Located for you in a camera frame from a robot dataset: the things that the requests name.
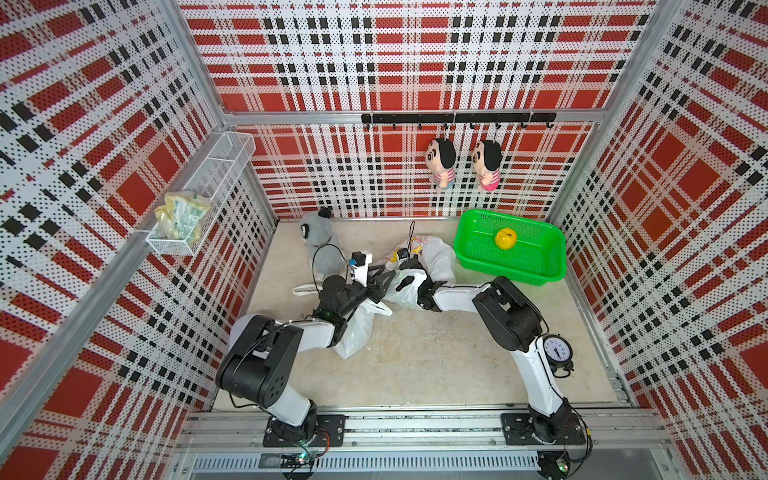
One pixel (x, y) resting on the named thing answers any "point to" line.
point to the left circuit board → (296, 460)
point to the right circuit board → (554, 465)
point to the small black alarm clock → (558, 352)
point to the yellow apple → (506, 238)
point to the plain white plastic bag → (359, 323)
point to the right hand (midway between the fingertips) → (401, 273)
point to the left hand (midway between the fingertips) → (393, 268)
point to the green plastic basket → (538, 257)
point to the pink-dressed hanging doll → (487, 157)
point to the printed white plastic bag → (438, 260)
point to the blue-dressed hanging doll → (440, 157)
